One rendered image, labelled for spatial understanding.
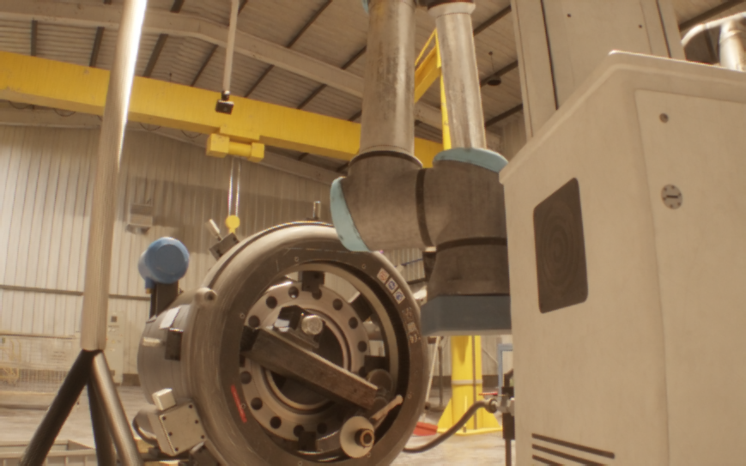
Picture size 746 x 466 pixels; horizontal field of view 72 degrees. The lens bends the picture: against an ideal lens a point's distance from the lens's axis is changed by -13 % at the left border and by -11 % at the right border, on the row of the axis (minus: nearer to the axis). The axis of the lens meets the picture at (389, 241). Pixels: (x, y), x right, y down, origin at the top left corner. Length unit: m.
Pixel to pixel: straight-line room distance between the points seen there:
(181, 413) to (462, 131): 0.92
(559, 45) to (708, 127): 0.56
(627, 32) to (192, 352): 1.17
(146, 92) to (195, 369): 12.09
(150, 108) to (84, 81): 1.56
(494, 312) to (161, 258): 1.41
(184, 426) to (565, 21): 1.17
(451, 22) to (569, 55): 0.41
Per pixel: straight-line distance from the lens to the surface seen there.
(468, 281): 0.96
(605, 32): 1.15
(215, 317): 1.39
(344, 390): 1.54
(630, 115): 0.52
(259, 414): 1.58
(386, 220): 1.05
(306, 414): 1.65
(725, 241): 0.53
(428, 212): 1.03
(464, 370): 5.17
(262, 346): 1.41
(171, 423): 1.38
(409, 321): 1.71
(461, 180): 1.03
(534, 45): 1.05
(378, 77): 1.23
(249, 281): 1.43
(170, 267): 2.12
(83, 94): 13.10
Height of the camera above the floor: 0.57
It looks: 13 degrees up
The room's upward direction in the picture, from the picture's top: 1 degrees counter-clockwise
